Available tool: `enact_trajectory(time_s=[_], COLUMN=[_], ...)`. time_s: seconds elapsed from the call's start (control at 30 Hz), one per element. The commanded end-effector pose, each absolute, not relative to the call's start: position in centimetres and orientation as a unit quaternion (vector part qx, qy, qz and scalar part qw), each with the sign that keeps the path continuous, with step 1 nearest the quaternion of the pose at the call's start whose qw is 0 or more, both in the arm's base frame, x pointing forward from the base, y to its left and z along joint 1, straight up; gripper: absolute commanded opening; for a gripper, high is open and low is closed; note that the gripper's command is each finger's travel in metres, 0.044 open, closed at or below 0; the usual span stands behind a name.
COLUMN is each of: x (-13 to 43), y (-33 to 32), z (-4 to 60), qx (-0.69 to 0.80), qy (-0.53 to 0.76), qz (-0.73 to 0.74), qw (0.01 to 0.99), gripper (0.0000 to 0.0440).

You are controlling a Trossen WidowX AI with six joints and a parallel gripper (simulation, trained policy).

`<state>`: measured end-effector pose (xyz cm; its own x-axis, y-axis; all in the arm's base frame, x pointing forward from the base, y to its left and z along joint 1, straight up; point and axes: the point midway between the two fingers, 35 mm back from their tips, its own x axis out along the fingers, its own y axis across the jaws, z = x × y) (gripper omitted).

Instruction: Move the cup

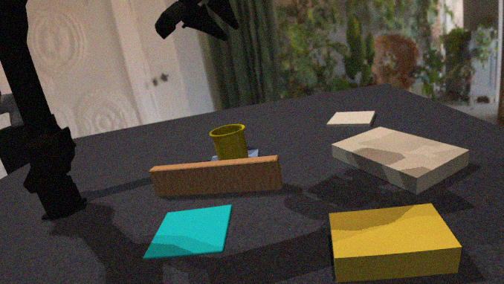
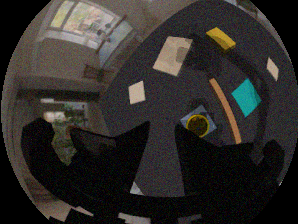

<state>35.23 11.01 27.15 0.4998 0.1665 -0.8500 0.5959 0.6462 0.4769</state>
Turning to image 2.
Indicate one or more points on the yellow rectangular block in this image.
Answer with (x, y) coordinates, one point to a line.
(220, 39)

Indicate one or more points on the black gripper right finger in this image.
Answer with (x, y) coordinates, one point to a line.
(200, 159)

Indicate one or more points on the brown wooden bar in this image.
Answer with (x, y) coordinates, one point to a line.
(226, 110)

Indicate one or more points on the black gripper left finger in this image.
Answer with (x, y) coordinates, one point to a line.
(123, 151)

